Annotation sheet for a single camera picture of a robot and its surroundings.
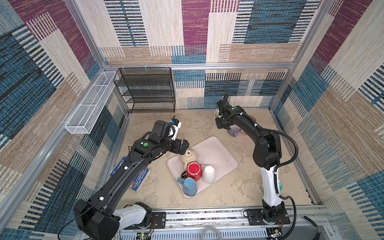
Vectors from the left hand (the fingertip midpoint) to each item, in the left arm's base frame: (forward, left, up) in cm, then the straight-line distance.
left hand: (181, 140), depth 75 cm
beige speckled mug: (-1, -4, -16) cm, 16 cm away
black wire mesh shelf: (+47, +27, -6) cm, 55 cm away
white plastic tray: (+6, -17, -23) cm, 29 cm away
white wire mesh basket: (+14, +46, +10) cm, 49 cm away
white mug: (-12, -14, -14) cm, 23 cm away
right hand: (+19, -25, -13) cm, 34 cm away
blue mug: (-18, -4, -14) cm, 23 cm away
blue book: (-13, +25, -22) cm, 36 cm away
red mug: (-9, -6, -16) cm, 19 cm away
